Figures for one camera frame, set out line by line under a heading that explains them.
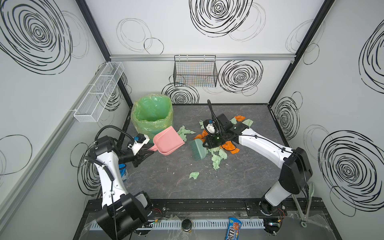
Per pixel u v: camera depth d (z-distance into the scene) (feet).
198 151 2.76
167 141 2.52
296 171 1.47
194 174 2.77
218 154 3.00
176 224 2.11
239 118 3.62
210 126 2.47
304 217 2.30
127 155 1.97
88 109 2.34
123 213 1.37
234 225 2.23
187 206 2.46
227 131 2.04
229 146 2.19
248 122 3.55
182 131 3.37
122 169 1.87
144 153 2.08
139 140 1.93
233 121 3.53
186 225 2.02
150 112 3.19
